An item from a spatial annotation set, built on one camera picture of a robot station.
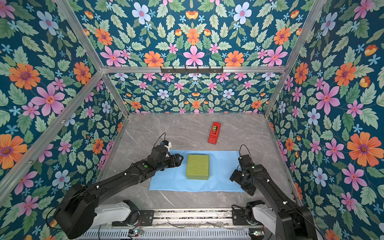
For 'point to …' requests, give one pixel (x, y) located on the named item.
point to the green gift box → (198, 167)
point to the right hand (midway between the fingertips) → (236, 183)
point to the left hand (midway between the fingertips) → (181, 155)
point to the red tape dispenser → (214, 133)
